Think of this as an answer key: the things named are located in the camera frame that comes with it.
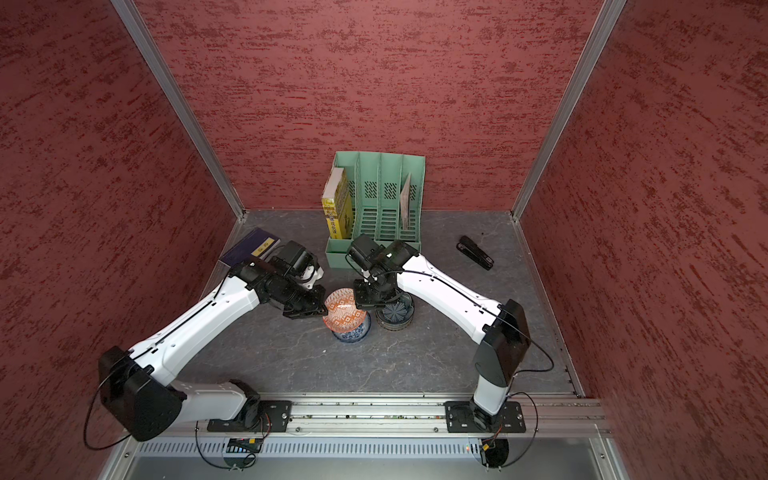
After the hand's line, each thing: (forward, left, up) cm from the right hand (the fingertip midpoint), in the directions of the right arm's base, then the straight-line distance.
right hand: (364, 313), depth 75 cm
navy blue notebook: (+37, +43, -16) cm, 59 cm away
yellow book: (+34, +9, +7) cm, 35 cm away
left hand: (-1, +11, -1) cm, 11 cm away
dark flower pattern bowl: (+4, -9, -11) cm, 14 cm away
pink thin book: (+43, -13, -2) cm, 45 cm away
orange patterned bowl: (+2, +6, -4) cm, 8 cm away
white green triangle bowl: (0, -8, -10) cm, 13 cm away
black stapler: (+31, -36, -15) cm, 50 cm away
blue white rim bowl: (0, +3, -14) cm, 14 cm away
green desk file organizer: (+55, -5, -12) cm, 56 cm away
